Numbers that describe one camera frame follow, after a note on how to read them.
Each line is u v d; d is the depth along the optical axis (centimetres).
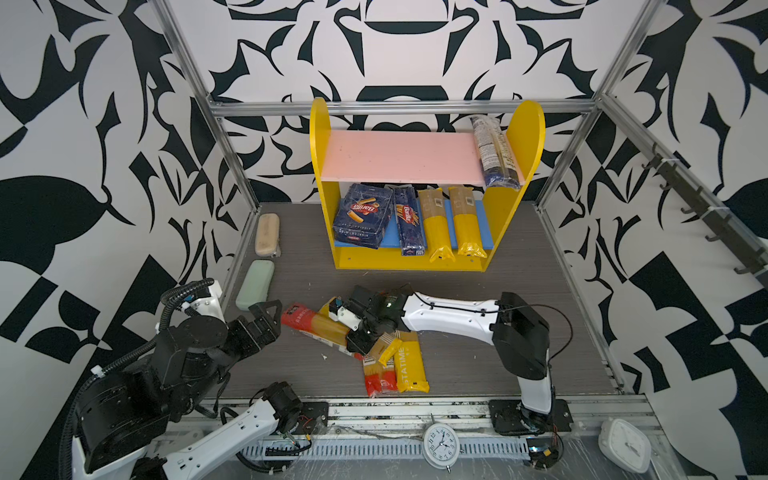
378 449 65
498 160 70
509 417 74
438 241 87
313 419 73
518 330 52
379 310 63
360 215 90
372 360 81
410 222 91
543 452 71
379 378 79
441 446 67
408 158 75
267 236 105
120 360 48
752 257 51
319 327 82
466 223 93
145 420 33
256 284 94
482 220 95
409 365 80
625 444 69
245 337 46
